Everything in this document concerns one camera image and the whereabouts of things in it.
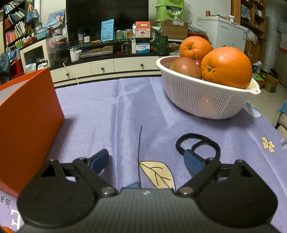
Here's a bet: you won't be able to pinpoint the white plastic colander basket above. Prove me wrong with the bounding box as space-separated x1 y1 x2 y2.
156 56 262 120

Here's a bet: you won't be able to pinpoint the dark green bag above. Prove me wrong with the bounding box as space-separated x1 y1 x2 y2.
151 35 169 55

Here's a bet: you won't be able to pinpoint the blue paper packet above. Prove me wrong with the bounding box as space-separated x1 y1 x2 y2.
101 20 115 41

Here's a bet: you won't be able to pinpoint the black television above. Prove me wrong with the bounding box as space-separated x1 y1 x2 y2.
66 0 149 42

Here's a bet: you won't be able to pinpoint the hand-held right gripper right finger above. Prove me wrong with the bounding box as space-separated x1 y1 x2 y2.
176 150 253 199

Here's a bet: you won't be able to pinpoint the blue white box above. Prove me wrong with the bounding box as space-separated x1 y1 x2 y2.
136 42 150 54

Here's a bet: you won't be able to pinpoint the orange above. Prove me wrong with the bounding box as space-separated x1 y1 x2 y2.
179 36 214 61
201 47 253 89

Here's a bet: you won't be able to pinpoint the red green apple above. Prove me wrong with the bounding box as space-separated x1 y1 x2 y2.
169 57 203 79

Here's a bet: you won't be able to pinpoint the wooden shelf unit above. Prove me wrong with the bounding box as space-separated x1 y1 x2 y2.
231 0 267 65

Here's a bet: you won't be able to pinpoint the dark bookshelf with books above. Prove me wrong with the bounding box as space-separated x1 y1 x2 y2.
2 0 28 52

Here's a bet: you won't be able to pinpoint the white glass-door cabinet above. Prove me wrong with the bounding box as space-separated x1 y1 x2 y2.
20 38 53 74

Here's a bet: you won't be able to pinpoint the blue padded jacket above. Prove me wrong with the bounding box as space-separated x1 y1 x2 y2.
0 50 10 72

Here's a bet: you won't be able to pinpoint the purple printed tablecloth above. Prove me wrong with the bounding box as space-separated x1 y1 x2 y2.
0 76 287 233

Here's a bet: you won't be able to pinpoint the green plastic stacking bins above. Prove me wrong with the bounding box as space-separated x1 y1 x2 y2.
155 0 185 27

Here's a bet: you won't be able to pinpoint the orange white carton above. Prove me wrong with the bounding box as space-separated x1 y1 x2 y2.
135 22 151 38

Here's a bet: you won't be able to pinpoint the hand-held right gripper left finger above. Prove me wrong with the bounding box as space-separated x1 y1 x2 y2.
40 149 118 198

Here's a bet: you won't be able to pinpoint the orange cardboard box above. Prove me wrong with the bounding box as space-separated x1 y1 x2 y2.
0 67 65 198

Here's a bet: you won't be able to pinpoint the brown cardboard box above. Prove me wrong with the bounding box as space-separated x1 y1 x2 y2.
161 20 189 39

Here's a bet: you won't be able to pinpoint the printed picture board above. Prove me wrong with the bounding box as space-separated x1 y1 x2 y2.
47 9 66 29

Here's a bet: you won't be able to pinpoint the blue gift bag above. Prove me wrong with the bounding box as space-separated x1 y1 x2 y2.
25 4 40 23

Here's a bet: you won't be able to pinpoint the white chest freezer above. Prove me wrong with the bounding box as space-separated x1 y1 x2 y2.
197 16 248 54

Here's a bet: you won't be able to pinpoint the open brown floor carton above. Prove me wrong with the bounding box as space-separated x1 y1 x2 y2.
253 72 279 93

